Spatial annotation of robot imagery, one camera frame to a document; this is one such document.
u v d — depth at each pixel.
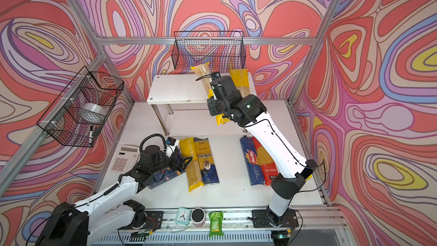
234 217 0.76
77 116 0.74
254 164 0.86
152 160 0.65
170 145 0.71
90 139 0.71
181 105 1.18
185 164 0.76
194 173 0.84
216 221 0.72
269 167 0.86
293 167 0.42
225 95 0.46
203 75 0.52
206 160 0.88
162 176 0.75
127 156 0.91
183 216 0.73
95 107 0.73
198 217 0.70
